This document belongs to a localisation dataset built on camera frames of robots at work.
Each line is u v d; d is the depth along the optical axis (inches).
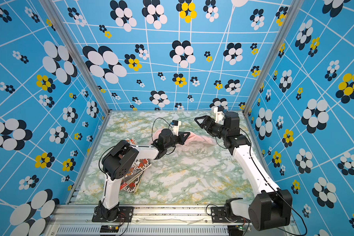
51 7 27.3
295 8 26.8
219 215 28.5
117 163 21.3
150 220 28.6
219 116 27.5
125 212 29.0
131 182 32.5
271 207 15.2
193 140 36.3
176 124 33.0
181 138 32.5
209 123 26.2
